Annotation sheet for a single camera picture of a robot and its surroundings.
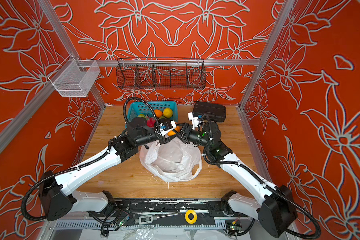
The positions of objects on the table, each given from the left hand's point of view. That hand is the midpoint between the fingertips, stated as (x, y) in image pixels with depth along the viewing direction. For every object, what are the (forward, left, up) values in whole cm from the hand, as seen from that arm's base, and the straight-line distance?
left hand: (176, 123), depth 67 cm
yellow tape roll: (-34, -10, -31) cm, 47 cm away
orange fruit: (+31, +16, -28) cm, 44 cm away
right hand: (-4, +3, 0) cm, 5 cm away
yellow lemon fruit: (+33, +9, -29) cm, 45 cm away
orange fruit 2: (-6, +2, +1) cm, 6 cm away
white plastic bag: (-3, +2, -33) cm, 33 cm away
